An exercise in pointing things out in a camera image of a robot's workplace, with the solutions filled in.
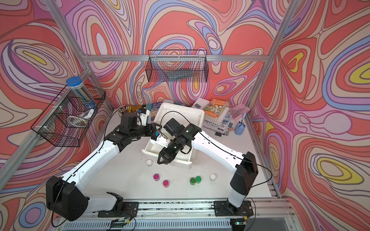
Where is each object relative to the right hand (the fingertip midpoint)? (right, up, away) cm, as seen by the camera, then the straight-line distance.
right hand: (164, 161), depth 70 cm
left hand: (-4, +17, +9) cm, 20 cm away
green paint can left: (+15, -14, +11) cm, 23 cm away
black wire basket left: (-48, +21, +1) cm, 52 cm away
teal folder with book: (-16, +31, +45) cm, 57 cm away
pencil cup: (-33, +28, +29) cm, 52 cm away
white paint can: (-12, -6, +18) cm, 23 cm away
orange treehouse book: (+32, +30, +35) cm, 56 cm away
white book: (+24, +35, +42) cm, 60 cm away
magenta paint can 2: (-1, -16, +11) cm, 19 cm away
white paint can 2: (+26, -12, +12) cm, 32 cm away
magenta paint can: (-6, -12, +12) cm, 19 cm away
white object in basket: (-39, +23, +2) cm, 46 cm away
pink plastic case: (+54, +29, +48) cm, 78 cm away
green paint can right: (+18, -13, +11) cm, 25 cm away
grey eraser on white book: (+20, +32, +41) cm, 56 cm away
